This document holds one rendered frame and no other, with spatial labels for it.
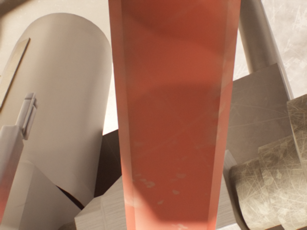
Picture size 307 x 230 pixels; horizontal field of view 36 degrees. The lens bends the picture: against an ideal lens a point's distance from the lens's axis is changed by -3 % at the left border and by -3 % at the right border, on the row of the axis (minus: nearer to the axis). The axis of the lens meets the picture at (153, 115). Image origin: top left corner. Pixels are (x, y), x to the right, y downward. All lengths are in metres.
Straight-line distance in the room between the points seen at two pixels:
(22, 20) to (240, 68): 0.30
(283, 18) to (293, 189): 0.49
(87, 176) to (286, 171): 0.12
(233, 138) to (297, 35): 0.40
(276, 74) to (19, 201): 0.17
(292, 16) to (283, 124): 0.39
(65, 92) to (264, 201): 0.15
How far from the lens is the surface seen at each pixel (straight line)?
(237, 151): 0.27
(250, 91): 0.30
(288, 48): 0.67
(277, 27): 0.65
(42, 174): 0.22
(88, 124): 0.28
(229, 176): 0.18
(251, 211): 0.17
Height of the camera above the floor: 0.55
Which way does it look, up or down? 49 degrees down
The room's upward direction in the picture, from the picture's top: 178 degrees counter-clockwise
